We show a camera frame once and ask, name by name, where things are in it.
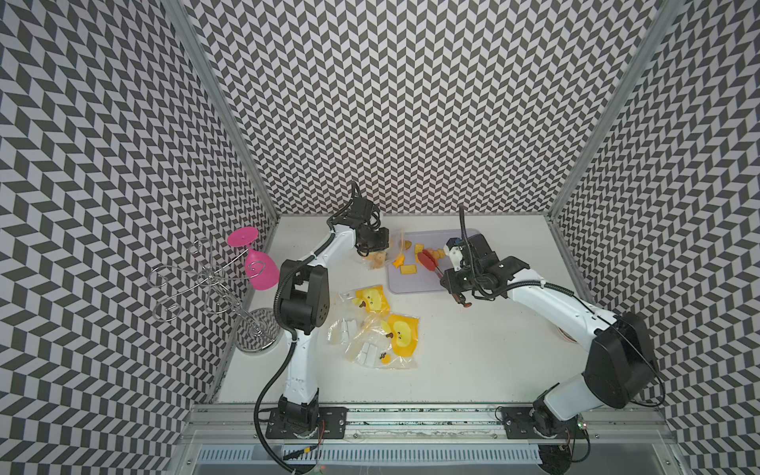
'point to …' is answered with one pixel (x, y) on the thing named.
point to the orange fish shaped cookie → (408, 269)
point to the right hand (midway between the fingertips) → (445, 285)
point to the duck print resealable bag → (393, 257)
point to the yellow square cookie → (419, 248)
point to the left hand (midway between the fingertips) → (388, 244)
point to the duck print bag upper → (369, 300)
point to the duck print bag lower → (378, 338)
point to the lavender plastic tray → (424, 281)
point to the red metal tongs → (429, 262)
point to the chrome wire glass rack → (205, 293)
